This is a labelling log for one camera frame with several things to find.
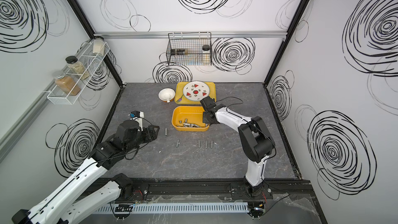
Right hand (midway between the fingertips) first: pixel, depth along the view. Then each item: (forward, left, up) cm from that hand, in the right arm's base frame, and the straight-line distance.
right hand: (209, 118), depth 95 cm
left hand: (-15, +27, +15) cm, 34 cm away
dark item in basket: (+30, +20, +27) cm, 45 cm away
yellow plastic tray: (+28, +23, -4) cm, 37 cm away
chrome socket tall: (-8, +26, -4) cm, 28 cm away
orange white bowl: (+21, +31, -3) cm, 38 cm away
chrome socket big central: (-3, +12, -4) cm, 13 cm away
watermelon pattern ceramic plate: (+27, +10, -4) cm, 29 cm away
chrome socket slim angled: (-14, +2, -5) cm, 15 cm away
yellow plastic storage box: (+2, +13, -4) cm, 14 cm away
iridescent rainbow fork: (+18, +22, -5) cm, 29 cm away
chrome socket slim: (-14, -1, -5) cm, 15 cm away
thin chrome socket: (-15, +19, -4) cm, 24 cm away
